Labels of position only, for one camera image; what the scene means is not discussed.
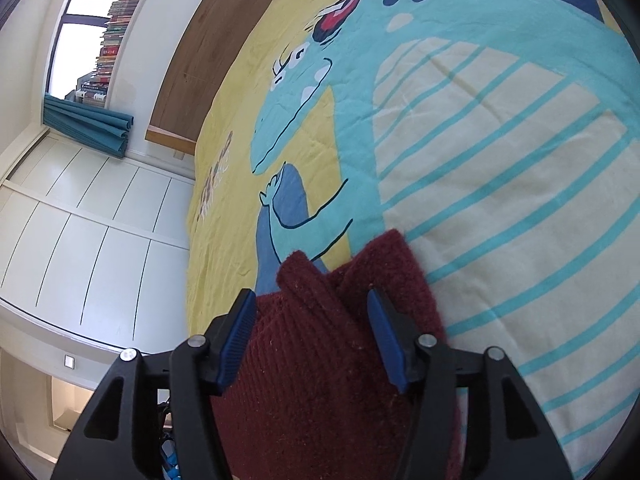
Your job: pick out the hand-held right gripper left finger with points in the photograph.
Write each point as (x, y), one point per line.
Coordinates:
(235, 340)

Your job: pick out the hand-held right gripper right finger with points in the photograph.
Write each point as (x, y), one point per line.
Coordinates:
(387, 340)

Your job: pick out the dark red knitted sweater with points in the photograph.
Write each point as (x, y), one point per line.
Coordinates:
(320, 350)

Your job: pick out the white wardrobe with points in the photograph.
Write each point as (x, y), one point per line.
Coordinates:
(90, 230)

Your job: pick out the yellow dinosaur printed blanket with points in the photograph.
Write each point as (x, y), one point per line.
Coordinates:
(500, 160)

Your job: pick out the teal curtain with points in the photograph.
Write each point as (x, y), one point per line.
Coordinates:
(90, 125)

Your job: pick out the wooden bed headboard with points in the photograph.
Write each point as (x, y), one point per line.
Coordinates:
(200, 70)

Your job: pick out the window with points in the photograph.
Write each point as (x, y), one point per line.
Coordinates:
(75, 55)

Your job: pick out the row of books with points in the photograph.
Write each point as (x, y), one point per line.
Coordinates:
(117, 35)

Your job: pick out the wall light switch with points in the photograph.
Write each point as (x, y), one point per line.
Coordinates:
(70, 360)

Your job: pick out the wall socket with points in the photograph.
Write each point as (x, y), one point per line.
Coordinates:
(178, 154)

